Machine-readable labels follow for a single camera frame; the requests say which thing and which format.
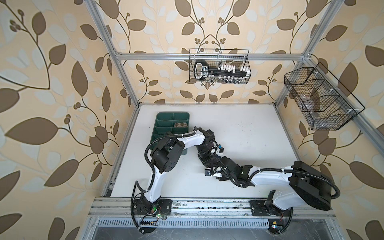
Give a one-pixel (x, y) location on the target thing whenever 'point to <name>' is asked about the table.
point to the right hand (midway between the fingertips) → (216, 166)
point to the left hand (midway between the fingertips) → (211, 167)
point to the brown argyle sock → (181, 124)
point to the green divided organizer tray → (185, 151)
